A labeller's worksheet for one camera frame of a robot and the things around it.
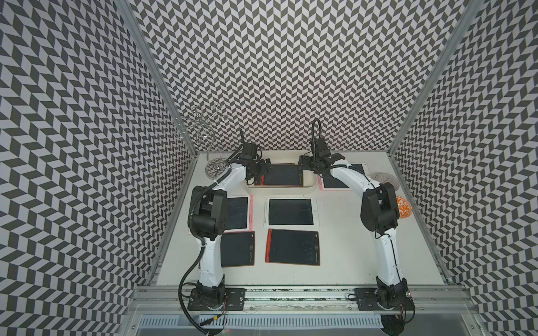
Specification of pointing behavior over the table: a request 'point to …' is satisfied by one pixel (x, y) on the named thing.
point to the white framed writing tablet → (288, 212)
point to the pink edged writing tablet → (239, 213)
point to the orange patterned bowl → (405, 208)
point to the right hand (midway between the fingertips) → (306, 164)
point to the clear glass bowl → (384, 177)
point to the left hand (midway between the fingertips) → (264, 169)
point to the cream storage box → (310, 182)
